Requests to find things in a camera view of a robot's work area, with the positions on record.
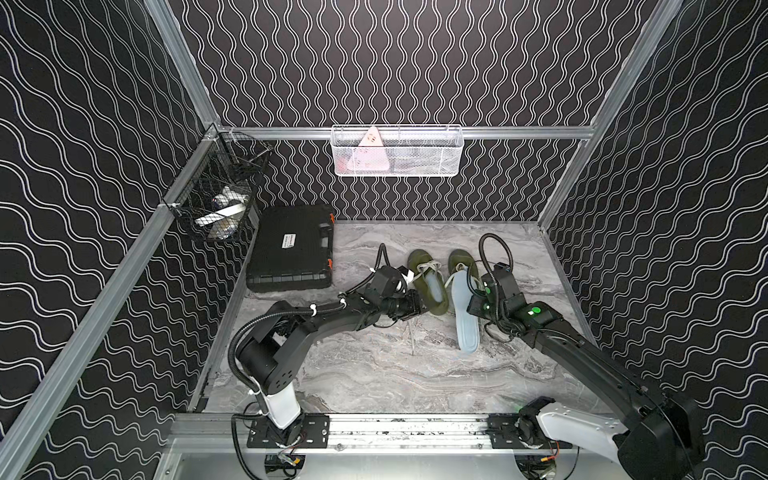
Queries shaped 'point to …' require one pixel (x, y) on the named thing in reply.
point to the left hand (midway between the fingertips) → (432, 303)
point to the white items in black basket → (227, 209)
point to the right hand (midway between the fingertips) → (474, 297)
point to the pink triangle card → (370, 155)
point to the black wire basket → (213, 189)
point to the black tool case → (292, 249)
